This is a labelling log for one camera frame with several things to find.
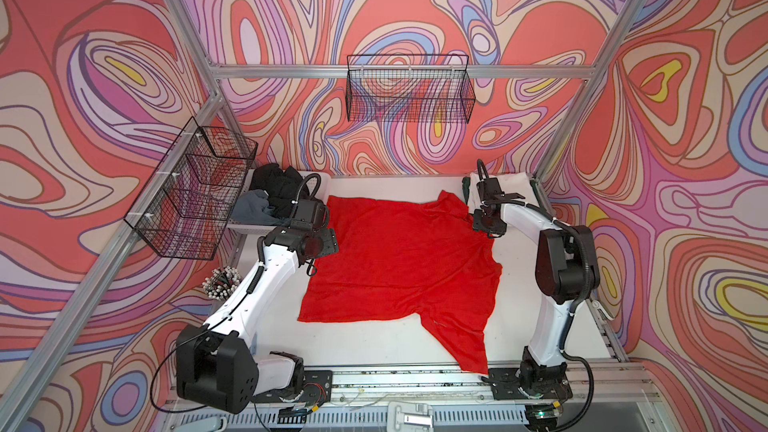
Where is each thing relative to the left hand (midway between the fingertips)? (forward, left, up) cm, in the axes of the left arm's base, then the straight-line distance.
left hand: (327, 241), depth 84 cm
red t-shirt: (+2, -24, -15) cm, 28 cm away
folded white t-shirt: (+32, -65, -9) cm, 73 cm away
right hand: (+11, -51, -11) cm, 53 cm away
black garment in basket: (+26, +20, -5) cm, 33 cm away
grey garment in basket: (+16, +28, -5) cm, 33 cm away
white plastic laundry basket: (+29, +6, -3) cm, 29 cm away
